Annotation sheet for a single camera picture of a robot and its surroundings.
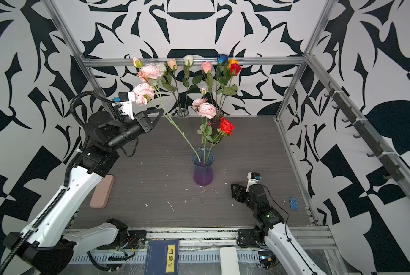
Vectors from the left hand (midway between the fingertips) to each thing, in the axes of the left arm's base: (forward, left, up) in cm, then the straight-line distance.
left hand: (163, 106), depth 58 cm
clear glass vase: (+27, -2, -29) cm, 40 cm away
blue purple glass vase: (-1, -13, -47) cm, 49 cm away
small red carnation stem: (+5, -23, -17) cm, 29 cm away
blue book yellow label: (-38, +4, -46) cm, 60 cm away
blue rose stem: (+33, -24, -11) cm, 42 cm away
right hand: (-11, -29, -43) cm, 53 cm away
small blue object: (-19, -56, -46) cm, 75 cm away
